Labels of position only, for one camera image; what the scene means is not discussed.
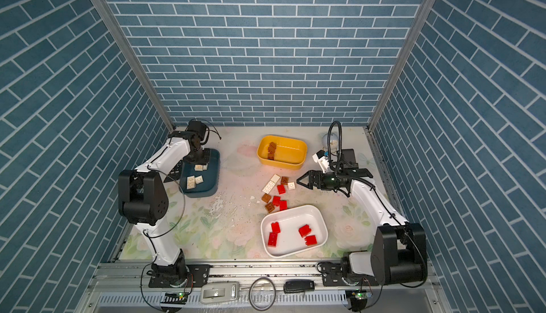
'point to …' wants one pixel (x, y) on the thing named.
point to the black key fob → (294, 287)
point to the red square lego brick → (281, 189)
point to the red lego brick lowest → (283, 205)
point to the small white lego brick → (198, 179)
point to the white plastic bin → (292, 230)
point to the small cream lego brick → (291, 186)
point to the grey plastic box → (212, 292)
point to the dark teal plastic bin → (210, 187)
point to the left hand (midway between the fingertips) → (206, 160)
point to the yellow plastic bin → (290, 154)
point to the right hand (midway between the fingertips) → (308, 183)
